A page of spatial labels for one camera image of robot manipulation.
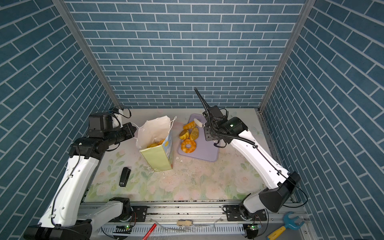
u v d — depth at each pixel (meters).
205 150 0.99
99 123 0.49
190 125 1.05
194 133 1.01
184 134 0.98
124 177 0.83
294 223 0.70
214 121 0.52
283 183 0.40
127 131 0.61
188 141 0.99
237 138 0.44
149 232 0.68
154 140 0.96
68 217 0.38
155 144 0.86
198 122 0.79
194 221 0.72
